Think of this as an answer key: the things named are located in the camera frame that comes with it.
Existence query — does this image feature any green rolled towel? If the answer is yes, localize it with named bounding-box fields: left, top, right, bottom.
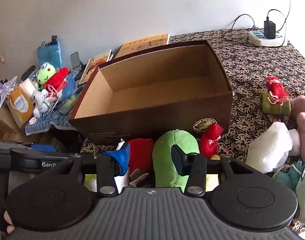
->
left=259, top=91, right=291, bottom=116

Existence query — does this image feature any green plush toy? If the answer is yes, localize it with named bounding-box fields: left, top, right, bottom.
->
left=152, top=129, right=200, bottom=188

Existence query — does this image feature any long wall cable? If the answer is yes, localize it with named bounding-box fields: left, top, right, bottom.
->
left=277, top=0, right=292, bottom=30

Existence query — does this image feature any black charger cable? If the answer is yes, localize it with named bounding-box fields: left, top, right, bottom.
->
left=266, top=9, right=287, bottom=30

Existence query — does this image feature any black charger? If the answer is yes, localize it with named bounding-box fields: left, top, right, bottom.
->
left=264, top=21, right=276, bottom=40

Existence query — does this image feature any green frog plush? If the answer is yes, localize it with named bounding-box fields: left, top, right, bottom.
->
left=37, top=63, right=56, bottom=84

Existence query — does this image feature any person's left hand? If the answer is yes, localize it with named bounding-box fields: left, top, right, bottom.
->
left=4, top=209, right=16, bottom=233

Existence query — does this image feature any brown cardboard box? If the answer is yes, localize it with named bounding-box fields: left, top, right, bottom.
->
left=68, top=40, right=234, bottom=145

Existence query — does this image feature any blue pouch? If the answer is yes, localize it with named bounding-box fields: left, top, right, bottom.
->
left=38, top=40, right=62, bottom=68

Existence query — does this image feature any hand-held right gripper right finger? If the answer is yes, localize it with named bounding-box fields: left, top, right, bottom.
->
left=171, top=144, right=265, bottom=197

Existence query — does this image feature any small white plush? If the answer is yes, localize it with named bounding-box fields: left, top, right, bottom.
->
left=33, top=89, right=49, bottom=119

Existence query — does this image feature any brown floral tablecloth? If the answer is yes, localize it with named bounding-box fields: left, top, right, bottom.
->
left=80, top=27, right=305, bottom=233

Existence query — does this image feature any yellow book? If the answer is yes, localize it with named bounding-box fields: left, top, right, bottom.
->
left=115, top=34, right=170, bottom=59

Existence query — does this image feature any red plush toy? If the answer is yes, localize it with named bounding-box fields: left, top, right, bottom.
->
left=44, top=67, right=69, bottom=90

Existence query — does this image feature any teal fuzzy cloth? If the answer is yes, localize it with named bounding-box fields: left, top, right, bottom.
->
left=272, top=160, right=304, bottom=198

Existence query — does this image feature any white plush toy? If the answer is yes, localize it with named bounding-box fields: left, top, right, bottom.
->
left=246, top=121, right=300, bottom=174

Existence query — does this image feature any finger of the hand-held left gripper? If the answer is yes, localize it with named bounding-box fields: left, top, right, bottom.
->
left=10, top=148, right=77, bottom=174

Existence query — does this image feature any red cloth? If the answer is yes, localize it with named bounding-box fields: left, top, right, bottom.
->
left=128, top=138, right=155, bottom=173

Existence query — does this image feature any blue glasses case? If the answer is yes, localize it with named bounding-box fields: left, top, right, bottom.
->
left=62, top=79, right=76, bottom=99

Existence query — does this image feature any cartoon cover book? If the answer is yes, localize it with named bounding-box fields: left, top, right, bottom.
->
left=79, top=49, right=113, bottom=85

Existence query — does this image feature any white power strip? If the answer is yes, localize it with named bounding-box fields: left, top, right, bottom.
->
left=248, top=29, right=288, bottom=47

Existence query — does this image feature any red knitted pouch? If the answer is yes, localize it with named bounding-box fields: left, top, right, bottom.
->
left=199, top=124, right=224, bottom=158

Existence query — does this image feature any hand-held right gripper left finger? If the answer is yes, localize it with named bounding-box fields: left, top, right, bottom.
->
left=50, top=152, right=129, bottom=197

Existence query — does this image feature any blue checked cloth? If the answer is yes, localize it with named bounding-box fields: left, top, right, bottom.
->
left=25, top=71, right=87, bottom=136

